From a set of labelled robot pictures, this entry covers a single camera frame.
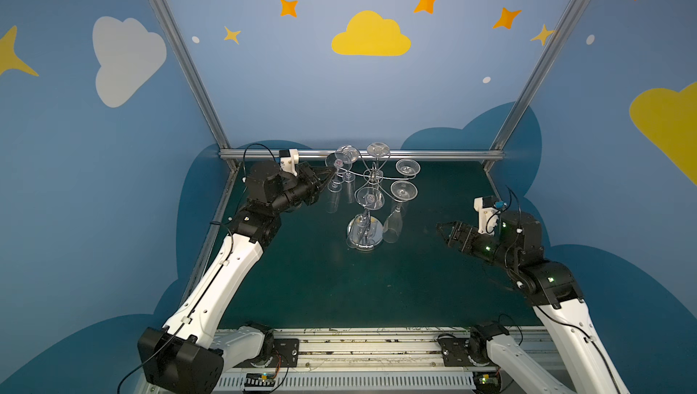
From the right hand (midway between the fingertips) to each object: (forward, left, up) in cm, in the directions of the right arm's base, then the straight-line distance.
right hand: (450, 226), depth 69 cm
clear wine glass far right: (+17, +10, +4) cm, 20 cm away
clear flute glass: (+19, +28, +6) cm, 35 cm away
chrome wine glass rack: (+14, +23, +5) cm, 27 cm away
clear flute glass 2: (+24, +19, +4) cm, 31 cm away
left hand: (+8, +30, +13) cm, 34 cm away
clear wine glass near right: (+7, +13, +5) cm, 15 cm away
